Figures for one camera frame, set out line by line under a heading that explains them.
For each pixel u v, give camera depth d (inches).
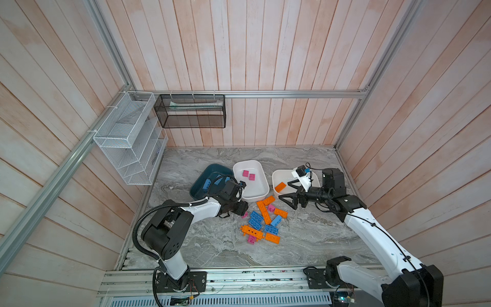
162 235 18.4
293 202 26.7
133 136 28.6
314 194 26.1
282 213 36.1
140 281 29.4
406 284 14.9
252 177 40.9
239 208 32.8
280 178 40.3
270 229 33.7
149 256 19.3
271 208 35.9
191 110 41.1
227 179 29.7
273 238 33.1
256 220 34.9
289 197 26.5
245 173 41.9
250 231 33.5
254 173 42.1
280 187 39.7
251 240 32.9
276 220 34.5
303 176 25.6
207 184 38.4
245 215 35.1
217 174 41.8
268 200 37.9
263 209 36.5
